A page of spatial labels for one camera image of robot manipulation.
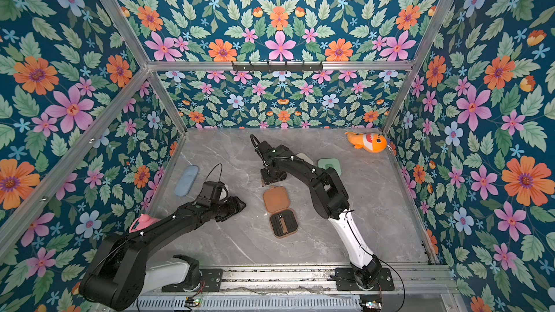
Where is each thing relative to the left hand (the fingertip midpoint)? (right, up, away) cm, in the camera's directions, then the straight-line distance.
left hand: (245, 205), depth 88 cm
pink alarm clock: (-35, -3, -11) cm, 37 cm away
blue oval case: (-30, +9, +10) cm, 33 cm away
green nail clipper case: (+36, +17, +16) cm, 43 cm away
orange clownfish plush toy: (+59, +27, +16) cm, 66 cm away
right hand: (+12, +11, +10) cm, 19 cm away
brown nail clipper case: (+13, +1, +4) cm, 14 cm away
